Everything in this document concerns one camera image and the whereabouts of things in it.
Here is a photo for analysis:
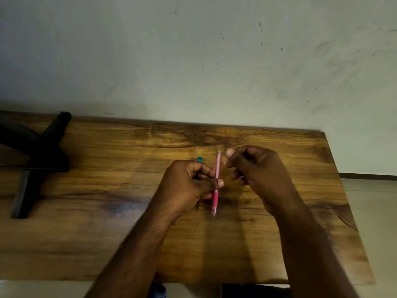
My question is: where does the pink mechanical pencil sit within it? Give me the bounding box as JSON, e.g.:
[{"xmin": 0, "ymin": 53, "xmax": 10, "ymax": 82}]
[{"xmin": 211, "ymin": 151, "xmax": 222, "ymax": 219}]

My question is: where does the person's left forearm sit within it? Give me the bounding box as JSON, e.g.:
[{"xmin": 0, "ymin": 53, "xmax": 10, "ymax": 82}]
[{"xmin": 84, "ymin": 201, "xmax": 187, "ymax": 298}]

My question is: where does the person's right forearm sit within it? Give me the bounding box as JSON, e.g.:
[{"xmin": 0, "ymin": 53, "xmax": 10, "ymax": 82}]
[{"xmin": 269, "ymin": 195, "xmax": 360, "ymax": 298}]

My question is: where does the black stand base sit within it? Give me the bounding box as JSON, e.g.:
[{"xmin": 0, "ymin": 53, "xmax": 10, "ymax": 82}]
[{"xmin": 0, "ymin": 111, "xmax": 72, "ymax": 219}]

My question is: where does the person's left hand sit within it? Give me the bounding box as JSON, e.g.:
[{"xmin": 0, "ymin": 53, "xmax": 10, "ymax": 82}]
[{"xmin": 153, "ymin": 160, "xmax": 225, "ymax": 215}]

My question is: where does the person's right hand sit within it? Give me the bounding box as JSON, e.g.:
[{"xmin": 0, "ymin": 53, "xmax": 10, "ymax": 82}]
[{"xmin": 224, "ymin": 145, "xmax": 299, "ymax": 215}]

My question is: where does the dark skirting board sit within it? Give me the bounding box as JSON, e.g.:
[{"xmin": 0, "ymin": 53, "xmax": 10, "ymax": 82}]
[{"xmin": 338, "ymin": 172, "xmax": 397, "ymax": 181}]

